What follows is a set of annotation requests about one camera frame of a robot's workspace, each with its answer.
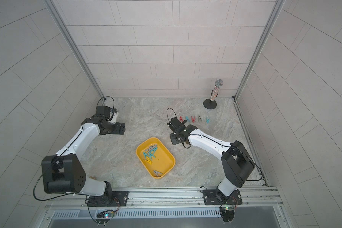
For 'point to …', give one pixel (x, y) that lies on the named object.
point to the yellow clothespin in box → (148, 160)
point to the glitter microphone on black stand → (210, 103)
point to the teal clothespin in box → (145, 155)
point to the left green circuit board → (104, 216)
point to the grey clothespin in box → (156, 173)
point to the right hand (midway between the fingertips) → (175, 137)
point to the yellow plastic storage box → (156, 157)
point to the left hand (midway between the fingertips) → (120, 126)
